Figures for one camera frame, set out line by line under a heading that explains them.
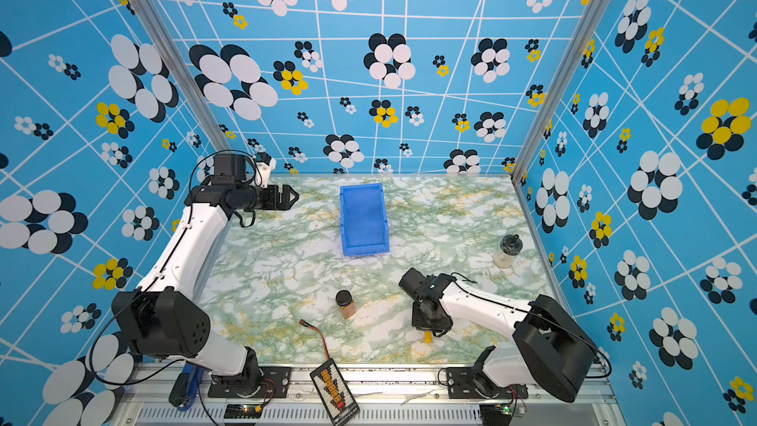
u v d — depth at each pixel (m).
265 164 0.73
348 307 0.79
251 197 0.68
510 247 0.87
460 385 0.73
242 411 0.72
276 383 0.73
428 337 0.80
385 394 0.73
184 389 0.70
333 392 0.71
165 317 0.42
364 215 1.09
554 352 0.42
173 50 0.84
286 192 0.74
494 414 0.69
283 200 0.74
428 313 0.70
